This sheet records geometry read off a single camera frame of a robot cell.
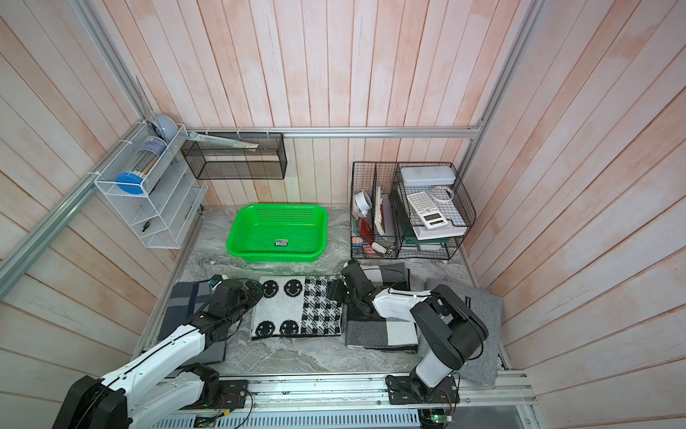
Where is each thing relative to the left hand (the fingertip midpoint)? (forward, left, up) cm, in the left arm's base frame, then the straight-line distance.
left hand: (254, 295), depth 88 cm
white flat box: (+42, -63, +17) cm, 78 cm away
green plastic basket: (+31, -3, -5) cm, 31 cm away
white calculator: (+23, -58, +17) cm, 65 cm away
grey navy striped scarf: (0, +25, -4) cm, 25 cm away
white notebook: (+17, -66, +14) cm, 70 cm away
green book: (+28, -54, +3) cm, 61 cm away
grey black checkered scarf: (-11, -36, -2) cm, 38 cm away
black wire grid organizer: (+28, -43, -4) cm, 52 cm away
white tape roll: (+40, -38, +4) cm, 56 cm away
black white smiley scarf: (-3, -13, -1) cm, 14 cm away
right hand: (+3, -25, -3) cm, 26 cm away
